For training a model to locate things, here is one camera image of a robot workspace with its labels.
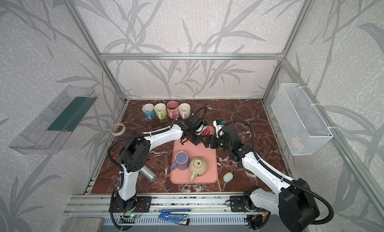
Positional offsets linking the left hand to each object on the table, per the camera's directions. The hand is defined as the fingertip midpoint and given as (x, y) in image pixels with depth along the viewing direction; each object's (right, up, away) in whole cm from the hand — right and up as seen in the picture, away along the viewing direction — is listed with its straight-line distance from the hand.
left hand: (201, 135), depth 93 cm
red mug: (+3, +2, -2) cm, 4 cm away
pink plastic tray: (+1, -9, -1) cm, 9 cm away
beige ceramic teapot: (-1, -14, -16) cm, 22 cm away
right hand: (+3, +3, -12) cm, 12 cm away
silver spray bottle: (-28, -19, -13) cm, 36 cm away
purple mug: (-10, -12, -13) cm, 20 cm away
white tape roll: (-55, 0, +8) cm, 56 cm away
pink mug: (-19, +16, +8) cm, 27 cm away
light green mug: (-28, +16, +9) cm, 33 cm away
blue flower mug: (-37, +17, +11) cm, 42 cm away
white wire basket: (+43, +8, -32) cm, 54 cm away
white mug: (-12, +17, +12) cm, 24 cm away
